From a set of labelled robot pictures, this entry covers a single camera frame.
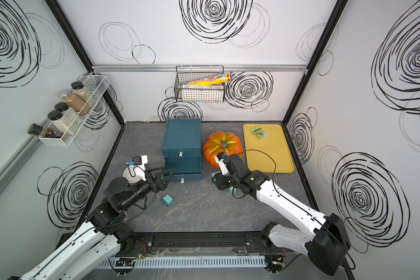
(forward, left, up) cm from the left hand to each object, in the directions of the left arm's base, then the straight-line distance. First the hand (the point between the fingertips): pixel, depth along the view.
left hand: (169, 170), depth 68 cm
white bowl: (-6, +11, +7) cm, 14 cm away
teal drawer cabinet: (+16, -2, -8) cm, 18 cm away
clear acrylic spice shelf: (+51, +49, +5) cm, 70 cm away
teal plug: (-3, +4, -23) cm, 24 cm away
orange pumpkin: (+26, -20, -13) cm, 35 cm away
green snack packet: (+45, -47, -25) cm, 69 cm away
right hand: (+2, -19, -11) cm, 22 cm away
